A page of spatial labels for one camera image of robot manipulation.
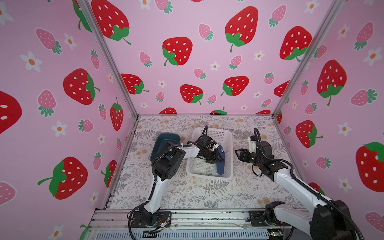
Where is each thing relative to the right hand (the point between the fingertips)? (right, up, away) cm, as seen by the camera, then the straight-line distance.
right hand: (238, 151), depth 85 cm
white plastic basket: (-24, -12, +7) cm, 28 cm away
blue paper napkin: (-9, -7, +5) cm, 13 cm away
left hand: (-7, -8, +7) cm, 13 cm away
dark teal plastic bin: (-50, +5, +20) cm, 54 cm away
